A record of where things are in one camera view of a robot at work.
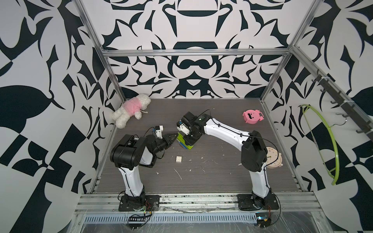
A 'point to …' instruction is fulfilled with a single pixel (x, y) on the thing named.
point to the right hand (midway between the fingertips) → (187, 138)
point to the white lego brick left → (178, 159)
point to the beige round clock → (271, 156)
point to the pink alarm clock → (252, 116)
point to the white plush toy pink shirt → (134, 107)
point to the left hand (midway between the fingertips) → (177, 132)
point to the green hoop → (337, 170)
